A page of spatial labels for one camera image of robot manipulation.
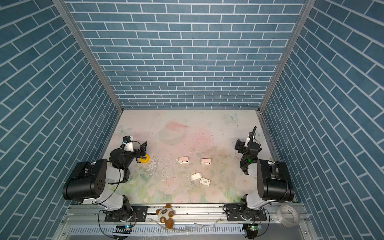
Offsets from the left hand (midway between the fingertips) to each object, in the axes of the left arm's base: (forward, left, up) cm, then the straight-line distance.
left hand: (139, 141), depth 91 cm
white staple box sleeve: (-23, -40, -7) cm, 47 cm away
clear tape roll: (-42, -77, -7) cm, 88 cm away
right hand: (+1, -67, 0) cm, 67 cm away
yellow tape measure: (-8, -3, -7) cm, 11 cm away
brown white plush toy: (-39, -20, -5) cm, 44 cm away
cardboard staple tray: (-19, -35, -8) cm, 40 cm away
